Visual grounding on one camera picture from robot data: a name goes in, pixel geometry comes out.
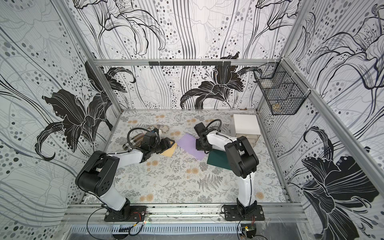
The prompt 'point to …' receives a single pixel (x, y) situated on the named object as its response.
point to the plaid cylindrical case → (136, 141)
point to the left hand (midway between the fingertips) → (173, 144)
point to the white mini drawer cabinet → (246, 125)
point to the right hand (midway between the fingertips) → (202, 145)
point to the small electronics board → (250, 229)
